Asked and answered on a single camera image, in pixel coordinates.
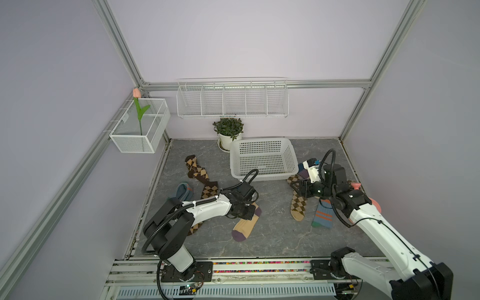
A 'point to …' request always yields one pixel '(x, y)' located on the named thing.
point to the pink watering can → (356, 186)
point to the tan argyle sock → (298, 202)
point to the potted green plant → (228, 129)
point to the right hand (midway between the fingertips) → (295, 182)
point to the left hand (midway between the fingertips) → (249, 215)
